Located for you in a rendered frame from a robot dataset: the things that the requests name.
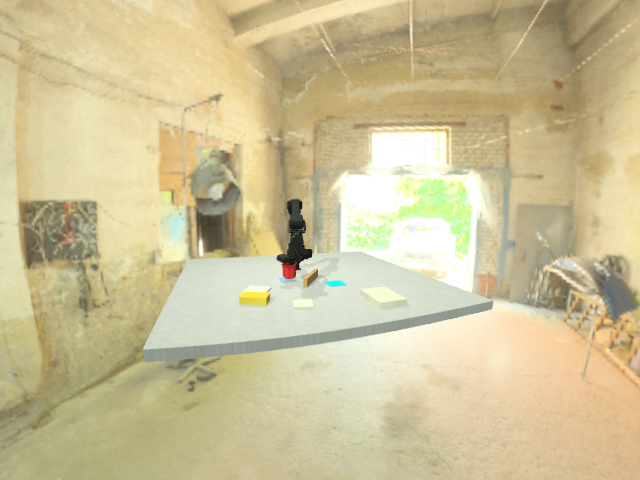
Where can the yellow rectangular block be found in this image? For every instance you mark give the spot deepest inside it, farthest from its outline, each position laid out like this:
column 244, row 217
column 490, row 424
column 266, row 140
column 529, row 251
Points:
column 254, row 298

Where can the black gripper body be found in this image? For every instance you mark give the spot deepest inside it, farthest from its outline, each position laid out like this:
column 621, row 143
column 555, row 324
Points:
column 286, row 258

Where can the red cup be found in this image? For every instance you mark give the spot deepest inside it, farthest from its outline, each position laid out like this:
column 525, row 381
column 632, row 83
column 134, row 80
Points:
column 289, row 272

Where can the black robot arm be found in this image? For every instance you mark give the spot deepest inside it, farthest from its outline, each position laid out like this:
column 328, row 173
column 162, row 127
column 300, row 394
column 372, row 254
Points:
column 298, row 226

